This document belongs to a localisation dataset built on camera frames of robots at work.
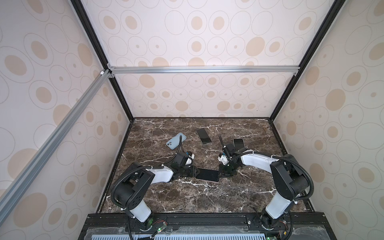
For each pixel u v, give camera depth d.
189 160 0.76
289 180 0.47
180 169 0.75
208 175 0.91
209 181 0.87
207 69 0.91
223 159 0.86
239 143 1.03
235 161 0.69
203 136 1.10
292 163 0.50
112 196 0.44
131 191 0.45
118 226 0.73
